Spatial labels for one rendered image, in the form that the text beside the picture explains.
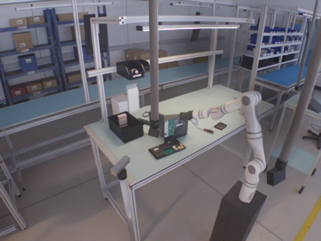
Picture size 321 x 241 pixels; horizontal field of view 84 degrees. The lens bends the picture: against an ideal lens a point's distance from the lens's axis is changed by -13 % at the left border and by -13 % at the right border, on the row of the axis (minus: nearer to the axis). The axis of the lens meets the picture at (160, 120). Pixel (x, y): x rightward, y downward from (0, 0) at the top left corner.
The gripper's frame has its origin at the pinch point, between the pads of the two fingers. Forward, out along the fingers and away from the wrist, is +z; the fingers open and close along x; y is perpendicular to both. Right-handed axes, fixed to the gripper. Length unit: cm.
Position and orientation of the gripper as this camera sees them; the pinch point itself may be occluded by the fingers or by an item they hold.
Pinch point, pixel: (174, 120)
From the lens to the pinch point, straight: 161.1
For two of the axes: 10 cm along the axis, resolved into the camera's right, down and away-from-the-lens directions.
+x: -5.9, -4.3, -6.8
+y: 2.0, -9.0, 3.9
